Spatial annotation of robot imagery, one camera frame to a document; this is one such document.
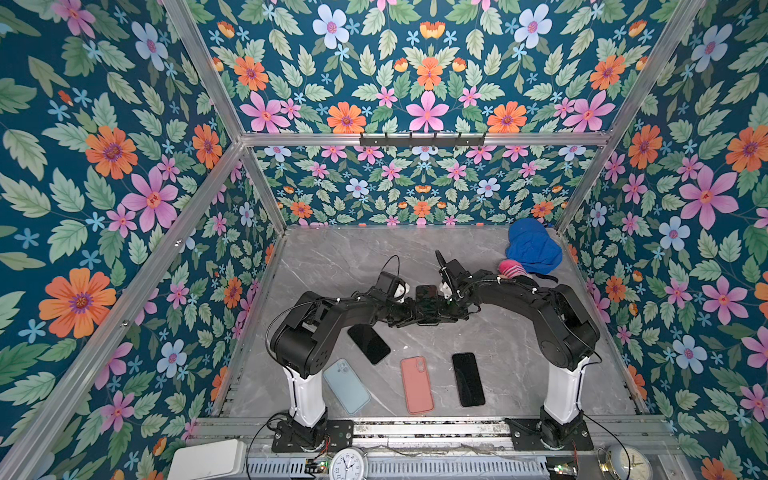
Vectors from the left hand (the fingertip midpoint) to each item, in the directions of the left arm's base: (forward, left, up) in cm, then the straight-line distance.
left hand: (428, 313), depth 90 cm
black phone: (-8, +18, -4) cm, 20 cm away
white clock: (-36, +22, 0) cm, 43 cm away
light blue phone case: (-18, +25, -7) cm, 31 cm away
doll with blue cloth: (+25, -42, -3) cm, 49 cm away
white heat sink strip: (-38, +9, -5) cm, 39 cm away
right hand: (0, -2, -4) cm, 5 cm away
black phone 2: (-19, -9, -4) cm, 22 cm away
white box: (-34, +54, 0) cm, 64 cm away
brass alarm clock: (-40, -38, -1) cm, 55 cm away
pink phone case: (-17, +5, -6) cm, 19 cm away
